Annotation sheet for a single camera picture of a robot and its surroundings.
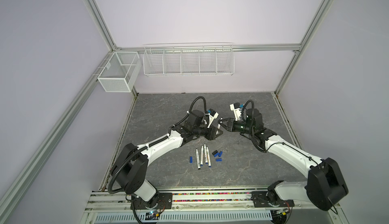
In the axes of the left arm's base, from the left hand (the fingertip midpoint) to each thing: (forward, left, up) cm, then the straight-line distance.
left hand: (220, 133), depth 79 cm
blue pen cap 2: (-4, -1, -17) cm, 17 cm away
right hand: (+4, +1, +4) cm, 6 cm away
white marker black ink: (-4, +8, -16) cm, 19 cm away
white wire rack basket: (+49, +15, +13) cm, 53 cm away
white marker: (-7, +12, -16) cm, 22 cm away
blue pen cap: (-7, +17, -17) cm, 25 cm away
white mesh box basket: (+51, +63, +3) cm, 81 cm away
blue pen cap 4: (-8, 0, -17) cm, 19 cm away
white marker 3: (-6, +7, -16) cm, 18 cm away
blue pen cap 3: (-5, +1, -17) cm, 18 cm away
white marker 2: (-5, +10, -16) cm, 20 cm away
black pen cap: (-3, +2, -16) cm, 17 cm away
